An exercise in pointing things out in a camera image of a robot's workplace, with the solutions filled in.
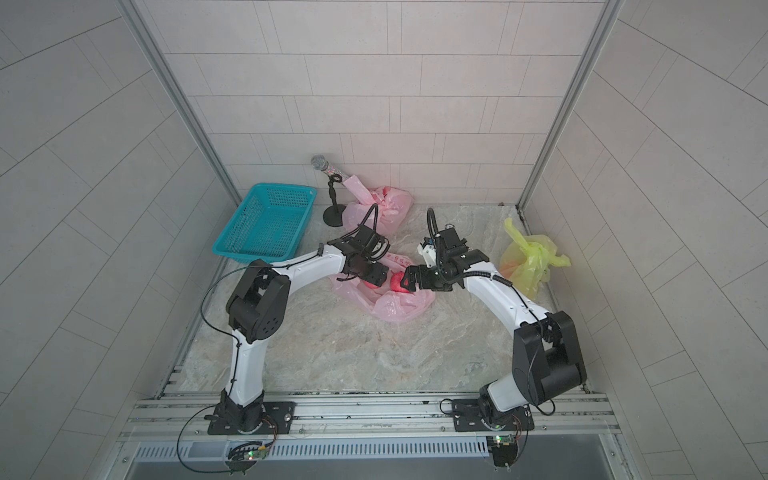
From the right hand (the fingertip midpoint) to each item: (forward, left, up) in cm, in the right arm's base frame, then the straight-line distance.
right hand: (415, 281), depth 84 cm
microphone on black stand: (+35, +28, -6) cm, 45 cm away
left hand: (+10, +10, -9) cm, 17 cm away
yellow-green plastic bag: (0, -30, +7) cm, 31 cm away
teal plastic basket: (+32, +51, -6) cm, 61 cm away
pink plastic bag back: (+31, +5, 0) cm, 32 cm away
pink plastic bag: (-5, +8, -2) cm, 10 cm away
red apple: (+3, +6, -4) cm, 8 cm away
